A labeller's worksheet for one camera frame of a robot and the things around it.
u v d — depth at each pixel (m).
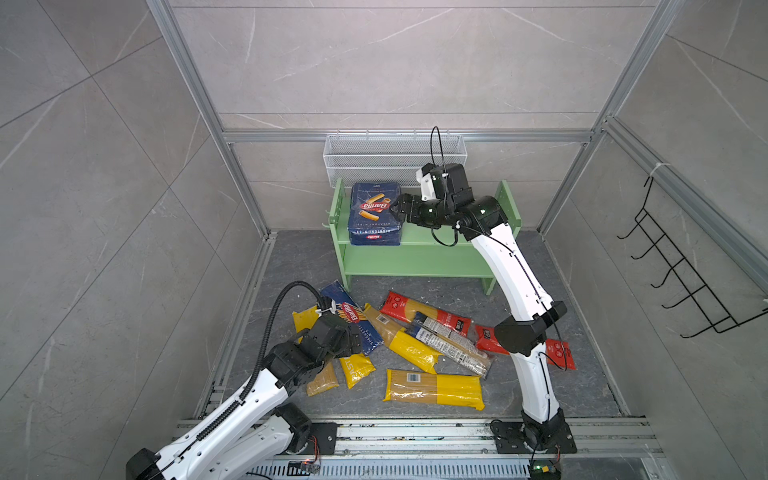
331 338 0.57
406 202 0.66
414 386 0.80
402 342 0.88
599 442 0.75
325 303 0.67
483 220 0.52
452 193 0.56
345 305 0.91
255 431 0.57
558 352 0.86
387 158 1.01
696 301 0.64
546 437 0.63
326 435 0.73
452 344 0.86
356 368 0.82
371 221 0.77
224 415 0.44
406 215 0.66
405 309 0.95
